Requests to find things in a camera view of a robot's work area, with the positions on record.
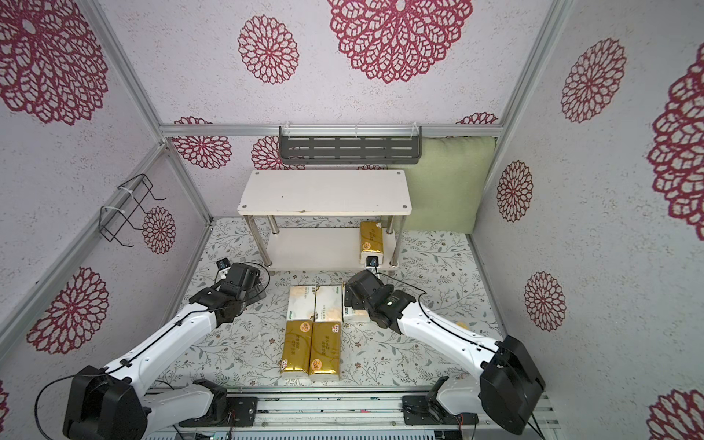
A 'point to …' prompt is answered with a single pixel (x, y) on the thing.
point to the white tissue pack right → (350, 314)
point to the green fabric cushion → (445, 186)
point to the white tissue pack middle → (328, 303)
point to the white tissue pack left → (302, 302)
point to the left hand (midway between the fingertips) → (245, 292)
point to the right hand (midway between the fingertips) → (359, 288)
